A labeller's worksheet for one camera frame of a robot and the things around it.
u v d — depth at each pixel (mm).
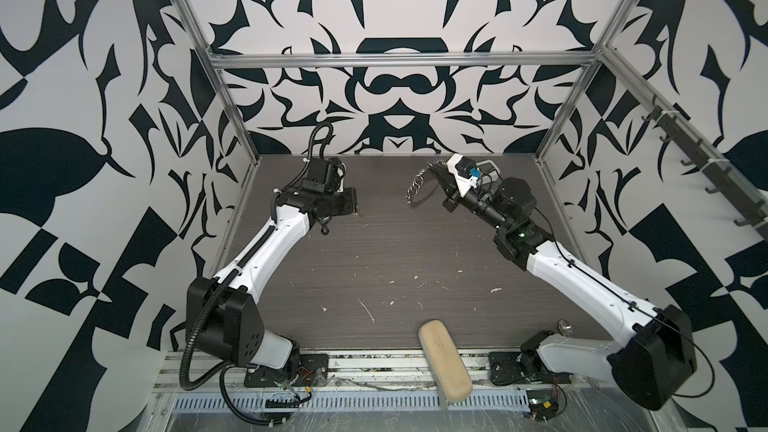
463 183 578
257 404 701
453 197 619
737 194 541
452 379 706
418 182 672
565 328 795
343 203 737
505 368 743
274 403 729
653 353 392
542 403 712
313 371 732
